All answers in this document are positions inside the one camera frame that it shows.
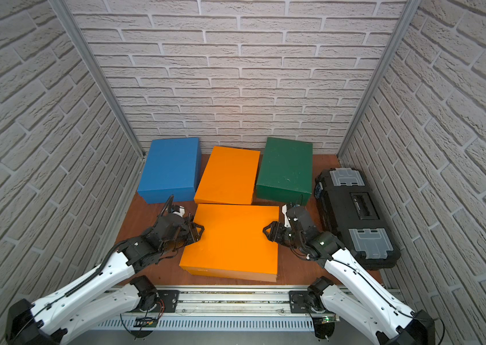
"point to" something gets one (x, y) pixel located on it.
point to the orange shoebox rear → (229, 177)
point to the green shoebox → (285, 172)
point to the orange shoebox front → (234, 243)
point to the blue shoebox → (172, 170)
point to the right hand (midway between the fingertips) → (270, 232)
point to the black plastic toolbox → (348, 208)
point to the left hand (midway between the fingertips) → (205, 228)
